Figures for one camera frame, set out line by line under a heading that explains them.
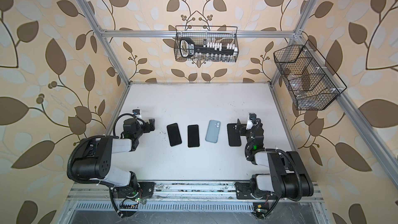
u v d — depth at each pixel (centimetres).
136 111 83
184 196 74
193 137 91
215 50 82
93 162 47
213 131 94
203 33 90
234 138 94
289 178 43
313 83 72
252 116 76
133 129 78
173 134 94
